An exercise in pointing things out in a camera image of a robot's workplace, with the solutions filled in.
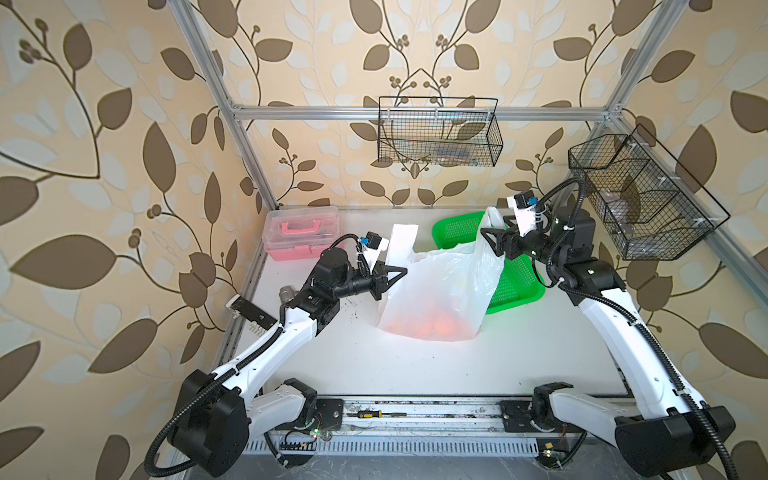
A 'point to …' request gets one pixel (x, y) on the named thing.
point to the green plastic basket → (516, 285)
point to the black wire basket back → (439, 130)
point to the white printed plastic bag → (444, 293)
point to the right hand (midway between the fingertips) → (495, 224)
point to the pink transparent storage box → (300, 233)
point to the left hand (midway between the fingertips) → (400, 268)
